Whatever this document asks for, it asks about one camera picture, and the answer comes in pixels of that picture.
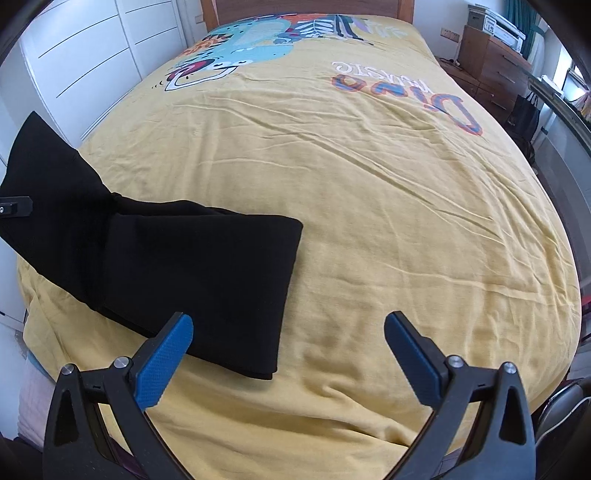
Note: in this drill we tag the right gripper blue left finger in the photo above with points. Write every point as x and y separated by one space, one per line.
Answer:
97 425

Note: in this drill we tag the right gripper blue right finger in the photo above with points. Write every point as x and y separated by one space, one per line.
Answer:
500 444

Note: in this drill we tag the black pants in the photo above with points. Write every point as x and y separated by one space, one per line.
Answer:
137 263

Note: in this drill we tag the black chair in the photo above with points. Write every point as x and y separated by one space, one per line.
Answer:
563 433

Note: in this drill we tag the white wardrobe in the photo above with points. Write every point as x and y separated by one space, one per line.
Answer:
85 56

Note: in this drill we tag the yellow dinosaur bedspread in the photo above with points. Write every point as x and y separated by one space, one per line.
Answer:
412 197

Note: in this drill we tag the wooden headboard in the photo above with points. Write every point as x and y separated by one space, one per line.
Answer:
222 12

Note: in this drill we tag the black bag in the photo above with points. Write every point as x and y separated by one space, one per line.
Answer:
522 123

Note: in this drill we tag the glass desk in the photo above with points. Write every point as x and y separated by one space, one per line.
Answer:
559 109

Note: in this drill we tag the wooden drawer dresser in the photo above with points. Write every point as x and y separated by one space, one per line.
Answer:
489 71

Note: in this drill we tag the white printer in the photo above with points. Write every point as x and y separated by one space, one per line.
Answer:
487 20

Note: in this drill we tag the teal right curtain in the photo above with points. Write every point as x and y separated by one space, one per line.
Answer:
524 17

